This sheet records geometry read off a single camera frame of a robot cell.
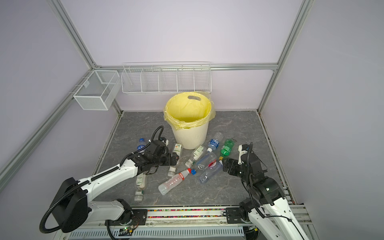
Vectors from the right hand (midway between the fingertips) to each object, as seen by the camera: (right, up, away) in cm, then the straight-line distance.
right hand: (230, 162), depth 73 cm
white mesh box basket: (-84, +42, +28) cm, 98 cm away
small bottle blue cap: (-53, +5, +24) cm, 58 cm away
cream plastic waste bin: (-20, +10, +16) cm, 28 cm away
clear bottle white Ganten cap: (-8, -10, +14) cm, 19 cm away
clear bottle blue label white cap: (-5, +7, +23) cm, 24 cm away
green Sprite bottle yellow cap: (+2, +3, +20) cm, 21 cm away
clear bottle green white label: (-16, 0, +17) cm, 24 cm away
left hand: (-31, -1, +11) cm, 32 cm away
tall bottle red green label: (-29, +3, +18) cm, 34 cm away
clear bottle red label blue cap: (-11, -5, +17) cm, 21 cm away
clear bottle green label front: (-47, -12, +7) cm, 49 cm away
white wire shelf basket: (-38, +52, +32) cm, 72 cm away
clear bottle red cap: (-30, -13, +7) cm, 34 cm away
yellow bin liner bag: (-22, +29, +26) cm, 44 cm away
